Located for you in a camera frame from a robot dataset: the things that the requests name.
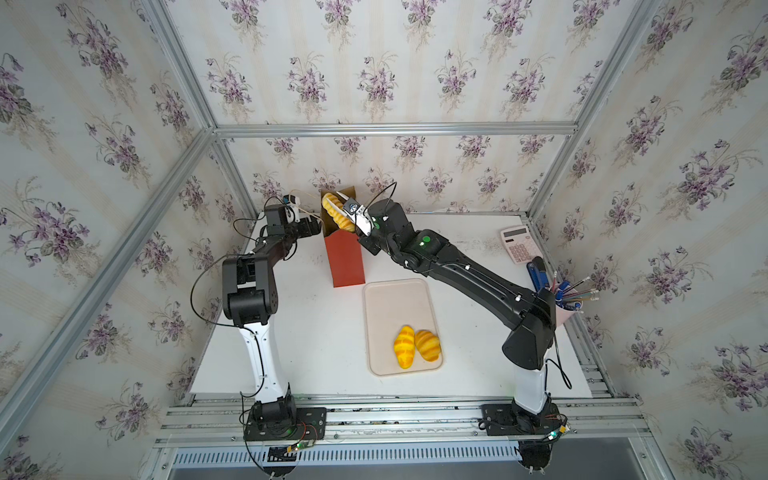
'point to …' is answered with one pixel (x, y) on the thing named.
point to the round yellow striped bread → (427, 345)
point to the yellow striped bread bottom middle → (404, 346)
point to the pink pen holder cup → (562, 315)
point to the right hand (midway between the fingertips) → (372, 219)
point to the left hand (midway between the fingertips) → (310, 222)
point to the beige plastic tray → (391, 304)
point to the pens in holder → (569, 296)
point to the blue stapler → (537, 273)
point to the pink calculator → (520, 244)
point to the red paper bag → (343, 246)
